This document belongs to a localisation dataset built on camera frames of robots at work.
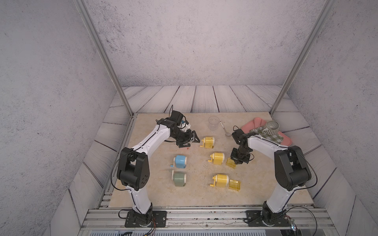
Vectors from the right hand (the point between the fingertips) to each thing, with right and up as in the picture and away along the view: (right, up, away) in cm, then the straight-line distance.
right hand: (235, 161), depth 90 cm
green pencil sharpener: (-33, -6, -11) cm, 35 cm away
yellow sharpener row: (-11, +3, -3) cm, 12 cm away
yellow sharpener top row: (-16, +11, +5) cm, 20 cm away
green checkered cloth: (+33, +13, +14) cm, 38 cm away
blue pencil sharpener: (-33, +1, -4) cm, 34 cm away
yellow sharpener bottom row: (-11, -8, -11) cm, 18 cm away
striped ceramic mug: (+31, +20, +17) cm, 40 cm away
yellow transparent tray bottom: (-2, -12, -6) cm, 13 cm away
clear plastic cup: (-10, +25, +21) cm, 34 cm away
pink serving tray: (+23, +24, +24) cm, 41 cm away
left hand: (-23, +12, -7) cm, 27 cm away
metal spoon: (-1, +16, +17) cm, 23 cm away
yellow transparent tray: (-2, -1, +1) cm, 3 cm away
